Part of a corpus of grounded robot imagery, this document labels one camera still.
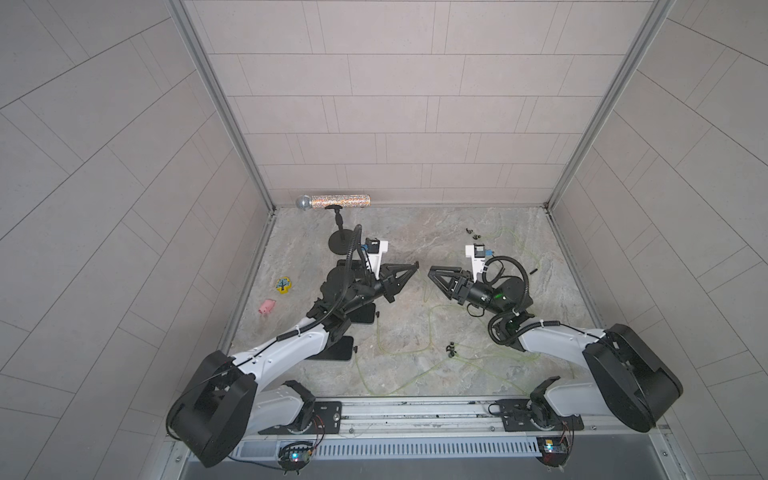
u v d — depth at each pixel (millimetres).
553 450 683
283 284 934
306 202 867
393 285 631
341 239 1022
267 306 884
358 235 1024
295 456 642
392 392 755
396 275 666
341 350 588
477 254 668
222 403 395
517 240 1061
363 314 643
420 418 723
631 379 415
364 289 579
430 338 845
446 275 711
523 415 711
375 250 637
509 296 606
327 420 709
